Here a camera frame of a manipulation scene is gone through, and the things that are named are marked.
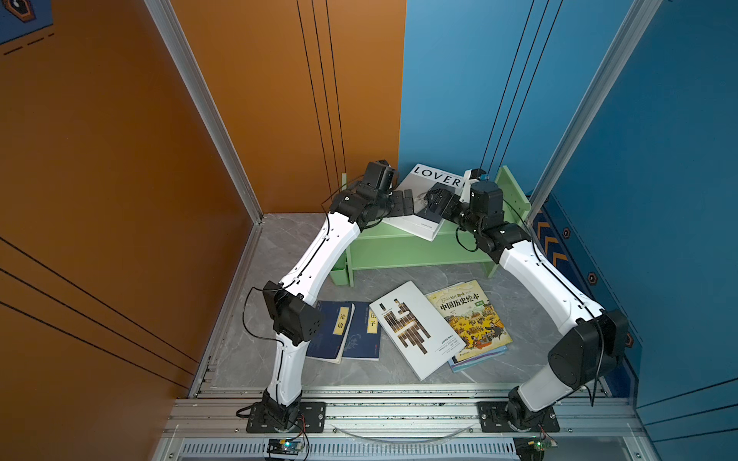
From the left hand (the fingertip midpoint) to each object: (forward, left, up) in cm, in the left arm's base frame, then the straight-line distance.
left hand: (402, 198), depth 80 cm
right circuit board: (-55, -32, -34) cm, 72 cm away
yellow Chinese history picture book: (-19, -22, -31) cm, 42 cm away
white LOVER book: (-9, -5, -1) cm, 10 cm away
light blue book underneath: (-36, -16, -31) cm, 50 cm away
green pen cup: (-9, +20, -24) cm, 32 cm away
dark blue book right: (-30, +11, -31) cm, 44 cm away
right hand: (0, -10, +1) cm, 10 cm away
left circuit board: (-55, +29, -33) cm, 71 cm away
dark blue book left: (-23, +20, -30) cm, 43 cm away
